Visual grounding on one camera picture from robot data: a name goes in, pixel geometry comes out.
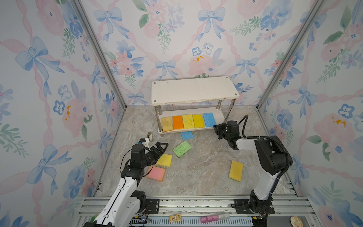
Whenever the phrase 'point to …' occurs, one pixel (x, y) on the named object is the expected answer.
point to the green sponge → (181, 149)
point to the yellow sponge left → (165, 160)
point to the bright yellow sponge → (198, 120)
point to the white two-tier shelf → (194, 96)
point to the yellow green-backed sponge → (236, 170)
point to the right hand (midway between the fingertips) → (212, 123)
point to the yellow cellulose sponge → (188, 121)
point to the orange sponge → (177, 122)
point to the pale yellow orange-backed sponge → (167, 124)
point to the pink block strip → (215, 217)
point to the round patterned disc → (296, 222)
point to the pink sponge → (157, 173)
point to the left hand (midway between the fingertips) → (165, 147)
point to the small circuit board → (176, 217)
